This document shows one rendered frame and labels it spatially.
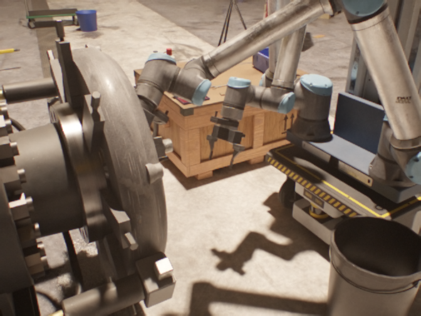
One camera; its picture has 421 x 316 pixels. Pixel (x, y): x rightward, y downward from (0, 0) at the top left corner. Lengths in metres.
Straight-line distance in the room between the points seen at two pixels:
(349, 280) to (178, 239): 0.87
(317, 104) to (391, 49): 0.67
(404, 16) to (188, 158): 1.26
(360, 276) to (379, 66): 0.65
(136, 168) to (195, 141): 1.26
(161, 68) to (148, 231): 0.50
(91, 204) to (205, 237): 0.91
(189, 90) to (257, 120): 1.19
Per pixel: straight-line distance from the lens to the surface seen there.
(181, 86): 1.30
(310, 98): 1.91
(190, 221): 2.10
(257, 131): 2.48
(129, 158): 1.03
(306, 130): 1.96
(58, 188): 1.22
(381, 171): 1.71
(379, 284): 1.42
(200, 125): 2.25
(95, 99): 0.97
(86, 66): 1.18
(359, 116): 1.94
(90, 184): 1.18
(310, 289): 1.80
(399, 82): 1.37
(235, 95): 1.61
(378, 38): 1.31
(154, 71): 1.29
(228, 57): 1.40
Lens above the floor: 1.28
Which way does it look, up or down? 28 degrees down
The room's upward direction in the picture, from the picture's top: straight up
